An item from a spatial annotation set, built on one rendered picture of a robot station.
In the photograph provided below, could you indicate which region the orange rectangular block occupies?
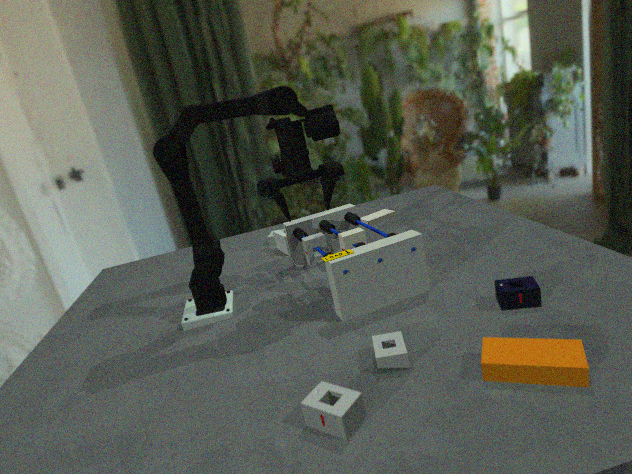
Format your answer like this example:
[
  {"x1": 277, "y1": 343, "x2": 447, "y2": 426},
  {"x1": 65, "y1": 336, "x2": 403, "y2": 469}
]
[{"x1": 481, "y1": 338, "x2": 590, "y2": 388}]

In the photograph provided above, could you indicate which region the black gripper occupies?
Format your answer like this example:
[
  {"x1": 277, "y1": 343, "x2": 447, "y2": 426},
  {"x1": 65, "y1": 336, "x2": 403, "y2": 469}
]
[{"x1": 257, "y1": 144, "x2": 344, "y2": 222}]

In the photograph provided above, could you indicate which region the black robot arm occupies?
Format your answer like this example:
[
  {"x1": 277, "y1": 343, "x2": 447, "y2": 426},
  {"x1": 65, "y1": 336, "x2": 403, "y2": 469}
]
[{"x1": 153, "y1": 86, "x2": 340, "y2": 316}]

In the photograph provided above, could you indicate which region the white rectangular bar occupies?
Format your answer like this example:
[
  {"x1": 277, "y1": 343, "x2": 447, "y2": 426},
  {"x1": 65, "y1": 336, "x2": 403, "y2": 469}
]
[{"x1": 273, "y1": 230, "x2": 291, "y2": 255}]

